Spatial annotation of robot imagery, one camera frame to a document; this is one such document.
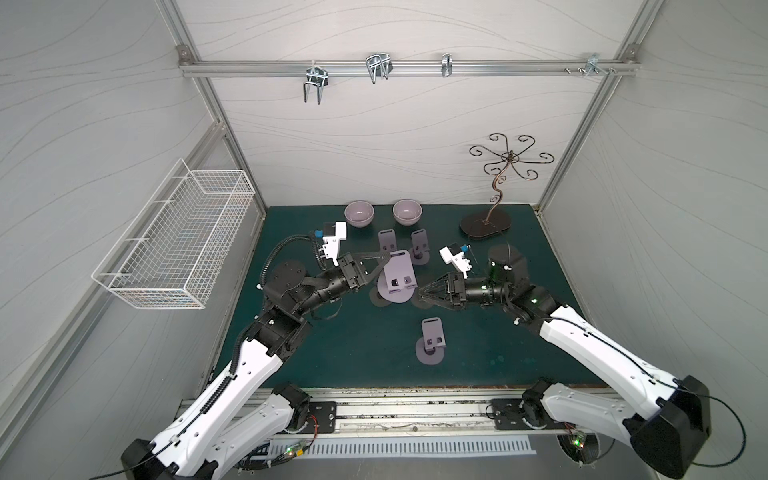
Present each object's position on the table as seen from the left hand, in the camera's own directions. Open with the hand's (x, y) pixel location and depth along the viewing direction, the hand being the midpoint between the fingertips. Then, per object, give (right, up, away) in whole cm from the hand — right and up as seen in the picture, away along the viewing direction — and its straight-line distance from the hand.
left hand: (390, 261), depth 56 cm
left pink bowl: (-12, +13, +59) cm, 62 cm away
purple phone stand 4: (+11, -26, +24) cm, 37 cm away
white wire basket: (-51, +2, +13) cm, 52 cm away
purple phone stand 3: (+1, -4, +2) cm, 5 cm away
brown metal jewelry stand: (+39, +10, +59) cm, 71 cm away
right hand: (+7, -9, +9) cm, 14 cm away
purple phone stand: (-1, +3, +44) cm, 44 cm away
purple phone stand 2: (+10, -1, +45) cm, 46 cm away
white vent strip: (-5, -46, +14) cm, 48 cm away
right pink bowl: (+6, +14, +59) cm, 61 cm away
